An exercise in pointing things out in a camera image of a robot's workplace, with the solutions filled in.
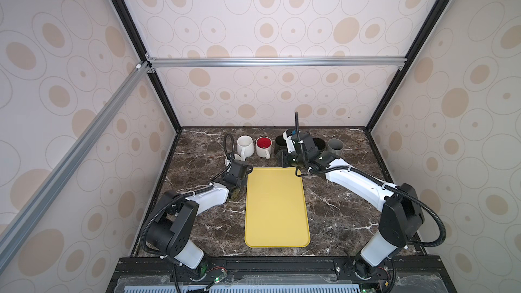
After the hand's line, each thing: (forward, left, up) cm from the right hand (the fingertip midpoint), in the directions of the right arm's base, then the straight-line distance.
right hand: (278, 155), depth 84 cm
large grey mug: (+12, -29, -9) cm, 33 cm away
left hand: (+1, +16, -10) cm, 19 cm away
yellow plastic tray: (-16, +1, -18) cm, 24 cm away
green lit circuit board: (-41, +21, -17) cm, 49 cm away
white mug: (+17, +6, -14) cm, 23 cm away
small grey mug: (+6, +19, -9) cm, 22 cm away
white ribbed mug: (+15, +15, -12) cm, 24 cm away
